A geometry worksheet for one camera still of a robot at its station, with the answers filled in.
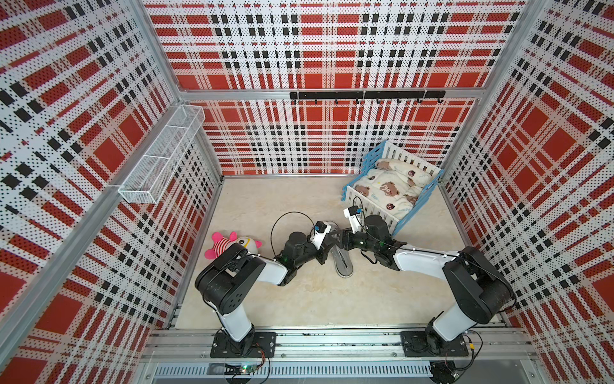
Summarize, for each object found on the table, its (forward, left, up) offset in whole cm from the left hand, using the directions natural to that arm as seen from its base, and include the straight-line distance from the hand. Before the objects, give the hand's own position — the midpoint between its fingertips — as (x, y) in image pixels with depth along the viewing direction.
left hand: (338, 239), depth 89 cm
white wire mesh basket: (+19, +73, +14) cm, 77 cm away
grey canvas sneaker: (-8, -2, -3) cm, 9 cm away
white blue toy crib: (+38, -30, +7) cm, 49 cm away
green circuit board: (-39, +28, -6) cm, 49 cm away
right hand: (0, +2, +4) cm, 4 cm away
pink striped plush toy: (0, +46, -2) cm, 46 cm away
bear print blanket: (+24, -25, +2) cm, 35 cm away
